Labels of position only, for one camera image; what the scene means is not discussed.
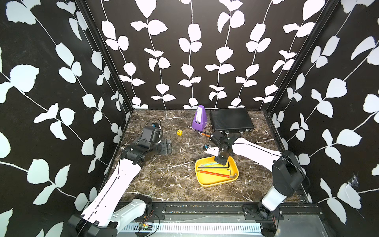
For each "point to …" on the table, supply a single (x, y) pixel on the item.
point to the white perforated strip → (197, 227)
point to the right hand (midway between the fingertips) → (218, 156)
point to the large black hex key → (228, 167)
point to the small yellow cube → (179, 132)
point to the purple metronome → (200, 122)
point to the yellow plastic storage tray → (205, 179)
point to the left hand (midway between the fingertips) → (165, 142)
